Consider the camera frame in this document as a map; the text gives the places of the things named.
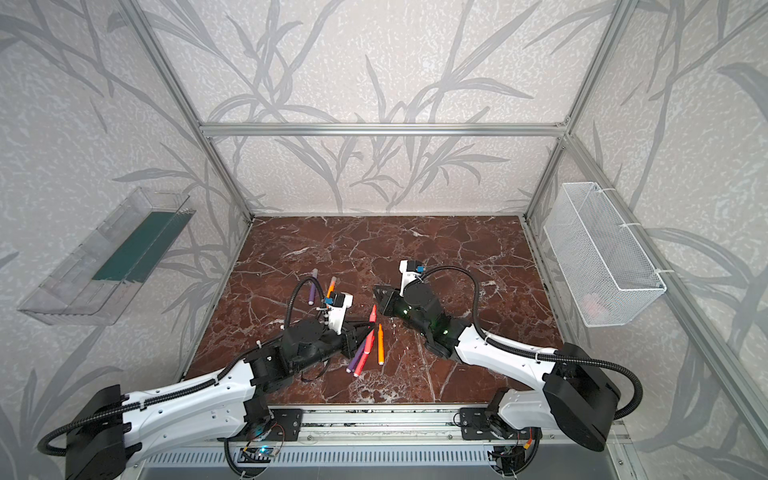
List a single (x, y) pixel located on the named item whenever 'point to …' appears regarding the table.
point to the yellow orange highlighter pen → (380, 345)
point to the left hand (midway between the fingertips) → (375, 328)
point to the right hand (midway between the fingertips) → (372, 288)
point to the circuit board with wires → (255, 454)
